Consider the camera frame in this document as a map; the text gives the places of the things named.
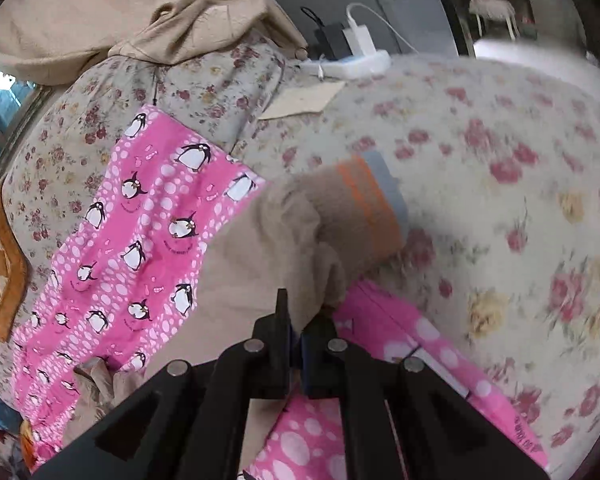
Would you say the beige jacket with orange stripe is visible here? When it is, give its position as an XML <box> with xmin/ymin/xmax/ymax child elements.
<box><xmin>62</xmin><ymin>151</ymin><xmax>408</xmax><ymax>444</ymax></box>

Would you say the pink penguin blanket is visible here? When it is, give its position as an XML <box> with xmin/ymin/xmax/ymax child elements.
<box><xmin>14</xmin><ymin>105</ymin><xmax>547</xmax><ymax>470</ymax></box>

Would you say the floral bed quilt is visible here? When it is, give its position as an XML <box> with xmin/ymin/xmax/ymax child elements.
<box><xmin>0</xmin><ymin>34</ymin><xmax>600</xmax><ymax>479</ymax></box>

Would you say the beige paper sheet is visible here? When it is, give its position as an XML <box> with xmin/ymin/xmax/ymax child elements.
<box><xmin>259</xmin><ymin>81</ymin><xmax>346</xmax><ymax>120</ymax></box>

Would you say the white power strip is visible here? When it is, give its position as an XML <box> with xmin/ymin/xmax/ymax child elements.
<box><xmin>298</xmin><ymin>50</ymin><xmax>391</xmax><ymax>80</ymax></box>

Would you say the black charger adapter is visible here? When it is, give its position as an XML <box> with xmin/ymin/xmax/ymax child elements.
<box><xmin>300</xmin><ymin>6</ymin><xmax>352</xmax><ymax>61</ymax></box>

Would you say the white charger plug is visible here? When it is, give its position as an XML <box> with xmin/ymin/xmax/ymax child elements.
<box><xmin>343</xmin><ymin>2</ymin><xmax>377</xmax><ymax>58</ymax></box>

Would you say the white chair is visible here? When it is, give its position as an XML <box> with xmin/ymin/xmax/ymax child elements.
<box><xmin>469</xmin><ymin>0</ymin><xmax>519</xmax><ymax>41</ymax></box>

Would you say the beige curtain fabric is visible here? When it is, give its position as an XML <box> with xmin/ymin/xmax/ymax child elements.
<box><xmin>0</xmin><ymin>0</ymin><xmax>308</xmax><ymax>86</ymax></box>

